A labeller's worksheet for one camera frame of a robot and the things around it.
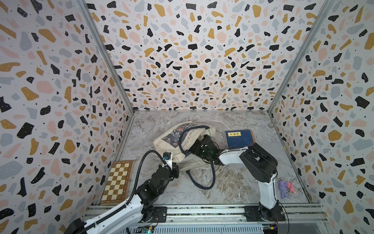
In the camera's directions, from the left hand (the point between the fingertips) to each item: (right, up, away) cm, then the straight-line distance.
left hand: (179, 159), depth 80 cm
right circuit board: (+46, -32, -8) cm, 57 cm away
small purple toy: (+58, -16, +1) cm, 60 cm away
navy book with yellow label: (+38, +9, +21) cm, 44 cm away
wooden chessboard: (-34, -17, 0) cm, 38 cm away
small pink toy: (+62, -16, +1) cm, 65 cm away
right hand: (+6, +3, +15) cm, 17 cm away
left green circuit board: (-14, -32, -9) cm, 36 cm away
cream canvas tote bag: (-2, +8, +6) cm, 10 cm away
